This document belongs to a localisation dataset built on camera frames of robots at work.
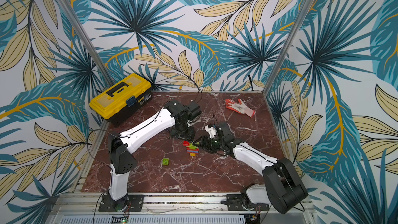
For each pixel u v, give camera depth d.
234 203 0.73
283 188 0.42
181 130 0.66
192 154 0.87
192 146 0.80
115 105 0.90
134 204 0.74
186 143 0.78
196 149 0.81
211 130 0.80
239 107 1.10
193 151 0.84
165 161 0.86
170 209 0.73
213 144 0.73
